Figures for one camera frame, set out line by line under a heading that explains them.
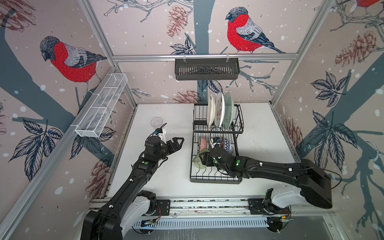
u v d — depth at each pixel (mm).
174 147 708
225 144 846
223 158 595
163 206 738
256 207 726
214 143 737
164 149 682
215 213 728
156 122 1014
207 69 1067
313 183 422
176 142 723
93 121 713
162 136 743
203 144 856
